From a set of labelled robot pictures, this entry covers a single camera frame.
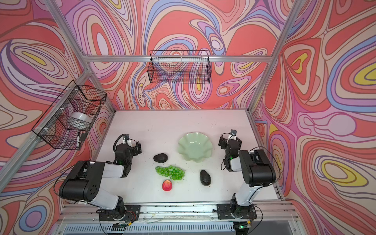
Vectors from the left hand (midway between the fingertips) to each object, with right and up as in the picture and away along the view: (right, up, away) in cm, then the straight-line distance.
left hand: (132, 141), depth 94 cm
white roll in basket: (-18, +15, -20) cm, 31 cm away
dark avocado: (+46, -19, -13) cm, 51 cm away
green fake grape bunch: (+27, -16, -11) cm, 33 cm away
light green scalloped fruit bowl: (+41, -4, +3) cm, 41 cm away
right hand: (+64, +1, +3) cm, 64 cm away
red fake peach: (+25, -22, -15) cm, 37 cm away
